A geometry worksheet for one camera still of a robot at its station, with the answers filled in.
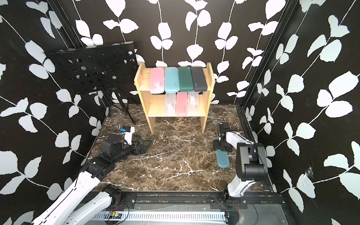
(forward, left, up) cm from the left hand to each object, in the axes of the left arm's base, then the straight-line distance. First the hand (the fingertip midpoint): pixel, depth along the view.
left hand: (147, 140), depth 73 cm
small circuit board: (-31, +17, -23) cm, 42 cm away
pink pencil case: (+26, -20, +1) cm, 33 cm away
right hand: (+6, -45, -21) cm, 50 cm away
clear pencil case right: (+26, -27, 0) cm, 38 cm away
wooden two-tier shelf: (+30, -1, -2) cm, 30 cm away
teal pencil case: (-4, -45, -20) cm, 50 cm away
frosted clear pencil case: (+26, -12, 0) cm, 29 cm away
